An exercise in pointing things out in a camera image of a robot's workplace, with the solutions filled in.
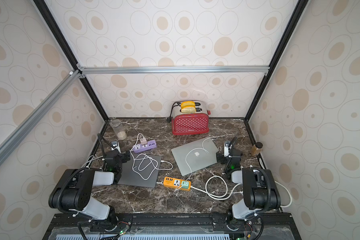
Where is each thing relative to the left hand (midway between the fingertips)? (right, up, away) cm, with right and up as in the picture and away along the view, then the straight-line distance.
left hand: (121, 147), depth 93 cm
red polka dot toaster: (+46, +16, +8) cm, 49 cm away
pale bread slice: (+42, +24, +6) cm, 49 cm away
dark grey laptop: (+13, -14, -2) cm, 20 cm away
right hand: (+66, -2, +2) cm, 66 cm away
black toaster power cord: (+28, +20, +23) cm, 42 cm away
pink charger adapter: (+13, +4, +5) cm, 14 cm away
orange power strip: (+33, -19, -8) cm, 39 cm away
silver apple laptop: (+46, -6, +4) cm, 47 cm away
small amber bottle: (+85, -1, 0) cm, 85 cm away
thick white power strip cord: (+58, -22, -7) cm, 62 cm away
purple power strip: (+10, -1, +7) cm, 12 cm away
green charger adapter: (+40, -18, -14) cm, 46 cm away
